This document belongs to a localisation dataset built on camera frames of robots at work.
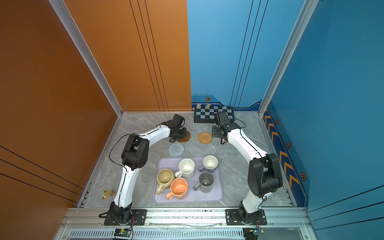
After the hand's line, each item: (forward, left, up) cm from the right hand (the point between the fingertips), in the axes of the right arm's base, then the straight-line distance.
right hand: (216, 131), depth 91 cm
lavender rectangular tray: (-26, +17, -12) cm, 33 cm away
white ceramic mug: (-17, +19, -12) cm, 28 cm away
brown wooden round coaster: (+3, +20, -12) cm, 24 cm away
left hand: (+7, +20, -12) cm, 24 cm away
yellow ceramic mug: (-24, +30, -12) cm, 41 cm away
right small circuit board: (-50, -14, -17) cm, 54 cm away
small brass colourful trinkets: (-32, +58, -12) cm, 68 cm away
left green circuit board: (-49, +49, -17) cm, 71 cm away
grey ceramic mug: (-27, +8, -13) cm, 31 cm away
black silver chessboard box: (+26, +6, -11) cm, 28 cm away
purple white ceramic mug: (-16, +4, -13) cm, 21 cm away
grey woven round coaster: (-5, +26, -13) cm, 30 cm away
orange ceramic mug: (-30, +22, -12) cm, 40 cm away
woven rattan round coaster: (+5, +7, -14) cm, 16 cm away
